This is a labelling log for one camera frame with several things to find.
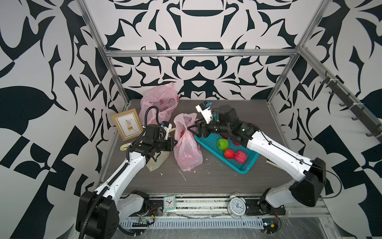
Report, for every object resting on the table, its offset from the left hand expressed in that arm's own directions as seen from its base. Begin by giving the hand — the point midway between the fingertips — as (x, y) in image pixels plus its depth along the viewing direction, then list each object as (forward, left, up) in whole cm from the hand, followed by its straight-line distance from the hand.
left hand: (175, 139), depth 82 cm
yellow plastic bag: (-14, +7, +4) cm, 16 cm away
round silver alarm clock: (-31, -29, -11) cm, 44 cm away
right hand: (-1, -9, +15) cm, 17 cm away
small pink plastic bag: (-8, -7, -1) cm, 10 cm away
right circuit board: (-39, -45, -16) cm, 61 cm away
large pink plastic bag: (+40, +9, -6) cm, 42 cm away
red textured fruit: (-7, -37, -9) cm, 38 cm away
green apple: (+1, -27, -8) cm, 29 cm away
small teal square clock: (-28, +3, -13) cm, 31 cm away
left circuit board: (-36, +15, -13) cm, 41 cm away
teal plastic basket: (+7, -21, -15) cm, 27 cm away
